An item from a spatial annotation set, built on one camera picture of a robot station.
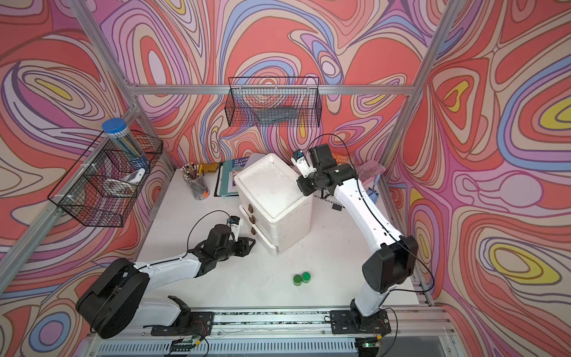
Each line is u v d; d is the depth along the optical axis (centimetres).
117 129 70
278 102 96
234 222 79
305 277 82
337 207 105
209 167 120
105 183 70
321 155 60
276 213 72
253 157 116
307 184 70
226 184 111
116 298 42
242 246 78
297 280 81
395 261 43
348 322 72
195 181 99
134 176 72
